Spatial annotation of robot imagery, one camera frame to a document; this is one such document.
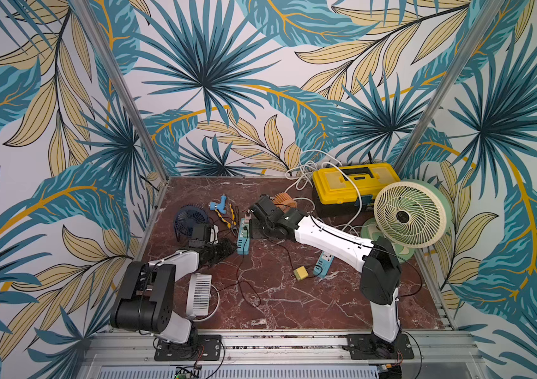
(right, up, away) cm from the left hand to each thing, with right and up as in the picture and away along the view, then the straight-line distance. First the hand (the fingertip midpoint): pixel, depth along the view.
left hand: (234, 250), depth 92 cm
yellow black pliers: (-2, +9, +7) cm, 12 cm away
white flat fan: (-8, -10, -19) cm, 23 cm away
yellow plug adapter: (+25, -8, -5) cm, 27 cm away
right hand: (+8, +9, -7) cm, 15 cm away
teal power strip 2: (+34, -5, -4) cm, 34 cm away
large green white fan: (+60, +15, -17) cm, 64 cm away
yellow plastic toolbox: (+45, +23, 0) cm, 51 cm away
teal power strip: (+4, +5, 0) cm, 6 cm away
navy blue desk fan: (-18, +13, 0) cm, 23 cm away
